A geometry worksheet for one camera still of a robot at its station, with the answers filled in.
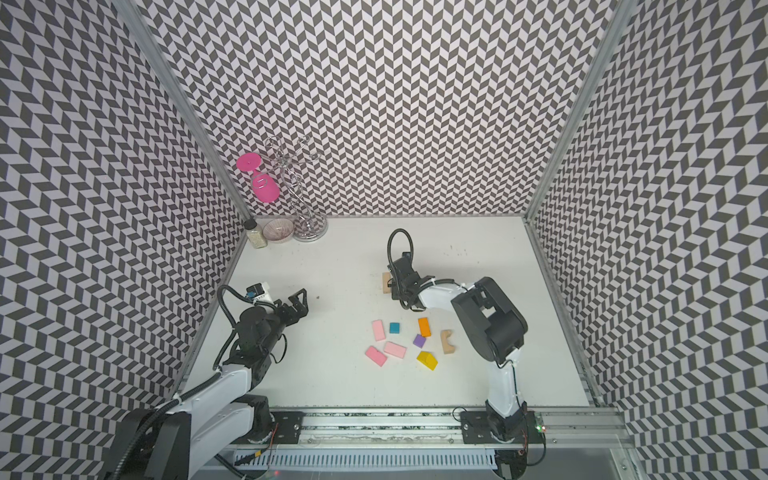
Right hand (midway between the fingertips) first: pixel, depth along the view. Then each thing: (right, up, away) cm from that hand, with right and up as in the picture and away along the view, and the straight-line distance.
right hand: (403, 292), depth 99 cm
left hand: (-32, +1, -12) cm, 34 cm away
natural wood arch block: (+13, -14, -14) cm, 23 cm away
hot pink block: (-8, -16, -14) cm, 23 cm away
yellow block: (+7, -16, -17) cm, 24 cm away
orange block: (+6, -9, -10) cm, 15 cm away
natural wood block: (-6, +4, +3) cm, 8 cm away
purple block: (+5, -13, -12) cm, 18 cm away
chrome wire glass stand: (-36, +23, +17) cm, 46 cm away
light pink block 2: (-2, -15, -12) cm, 19 cm away
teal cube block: (-3, -9, -10) cm, 14 cm away
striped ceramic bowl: (-47, +21, +13) cm, 53 cm away
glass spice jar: (-52, +20, +6) cm, 56 cm away
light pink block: (-7, -10, -10) cm, 16 cm away
